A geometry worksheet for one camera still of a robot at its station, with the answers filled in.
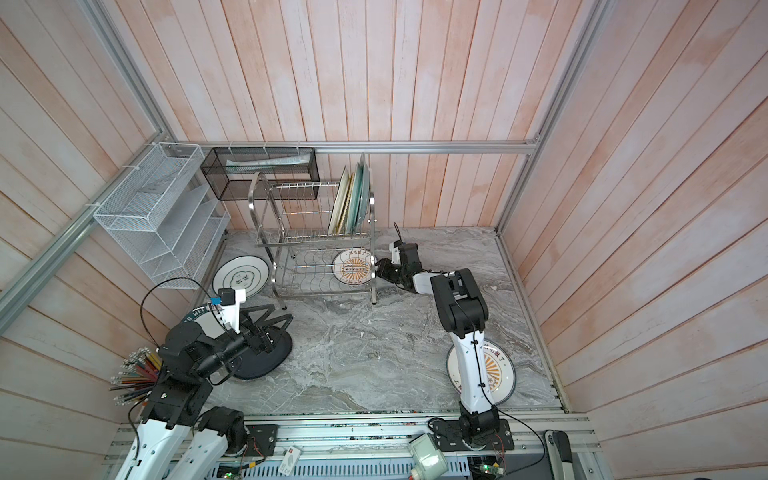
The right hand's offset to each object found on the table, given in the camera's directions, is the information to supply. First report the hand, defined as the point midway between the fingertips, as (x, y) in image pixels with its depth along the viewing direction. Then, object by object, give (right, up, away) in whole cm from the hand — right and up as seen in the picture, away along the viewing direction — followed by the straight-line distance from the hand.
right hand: (372, 267), depth 107 cm
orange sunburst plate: (+37, -28, -22) cm, 52 cm away
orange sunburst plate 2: (-7, 0, -2) cm, 7 cm away
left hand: (-20, -11, -39) cm, 45 cm away
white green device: (+14, -44, -39) cm, 60 cm away
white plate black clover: (-47, -2, +1) cm, 47 cm away
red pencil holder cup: (-56, -25, -36) cm, 71 cm away
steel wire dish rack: (-34, +19, +16) cm, 42 cm away
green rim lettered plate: (-54, -16, -11) cm, 57 cm away
